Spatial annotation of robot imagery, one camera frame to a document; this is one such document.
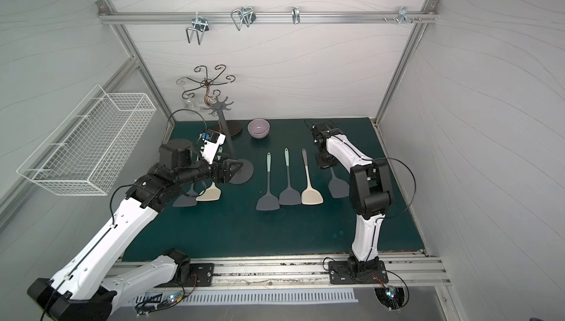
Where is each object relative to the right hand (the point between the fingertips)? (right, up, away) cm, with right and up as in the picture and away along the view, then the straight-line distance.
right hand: (333, 162), depth 94 cm
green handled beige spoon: (-54, -14, -1) cm, 56 cm away
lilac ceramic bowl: (-35, +16, +18) cm, 43 cm away
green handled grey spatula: (-28, -16, -5) cm, 33 cm away
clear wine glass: (-66, +27, +6) cm, 71 cm away
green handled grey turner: (-19, -14, -3) cm, 24 cm away
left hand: (-37, +3, -25) cm, 45 cm away
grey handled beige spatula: (-11, -14, -3) cm, 18 cm away
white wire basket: (-84, +5, -26) cm, 88 cm away
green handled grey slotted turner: (+1, -10, -3) cm, 10 cm away
